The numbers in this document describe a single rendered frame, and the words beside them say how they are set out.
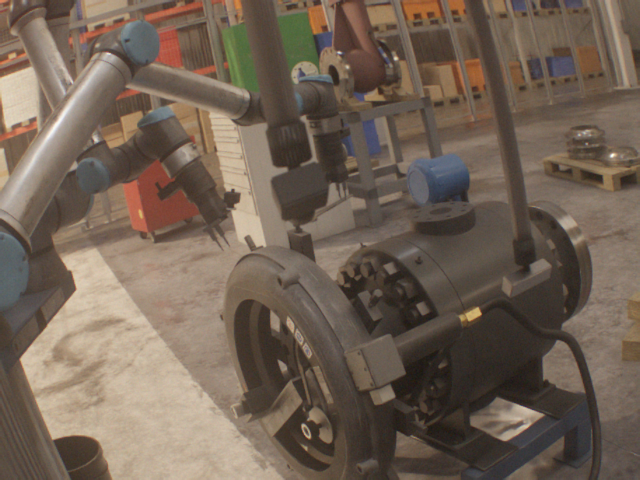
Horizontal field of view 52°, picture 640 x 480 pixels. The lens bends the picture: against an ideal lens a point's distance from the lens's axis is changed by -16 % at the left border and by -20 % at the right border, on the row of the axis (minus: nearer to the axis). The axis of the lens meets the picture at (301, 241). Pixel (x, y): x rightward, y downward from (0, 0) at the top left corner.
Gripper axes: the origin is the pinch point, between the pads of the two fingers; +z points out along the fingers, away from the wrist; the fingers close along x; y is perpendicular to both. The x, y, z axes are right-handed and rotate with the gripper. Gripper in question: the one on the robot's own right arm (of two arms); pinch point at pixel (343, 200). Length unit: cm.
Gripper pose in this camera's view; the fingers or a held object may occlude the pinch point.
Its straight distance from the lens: 221.5
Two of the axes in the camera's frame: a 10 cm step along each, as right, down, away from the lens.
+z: 1.7, 9.3, 3.1
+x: 8.0, 0.5, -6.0
